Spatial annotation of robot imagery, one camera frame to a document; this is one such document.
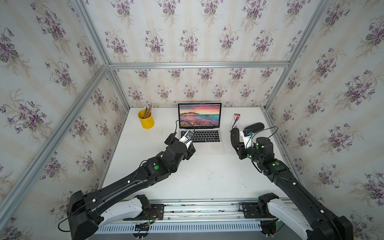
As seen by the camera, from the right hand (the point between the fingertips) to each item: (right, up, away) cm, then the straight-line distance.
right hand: (237, 143), depth 80 cm
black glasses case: (+20, +8, +24) cm, 32 cm away
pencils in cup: (-54, +20, +18) cm, 61 cm away
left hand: (-28, +3, -7) cm, 29 cm away
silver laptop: (-17, +12, +24) cm, 32 cm away
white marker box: (+8, +13, +30) cm, 34 cm away
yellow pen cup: (-57, +11, +22) cm, 62 cm away
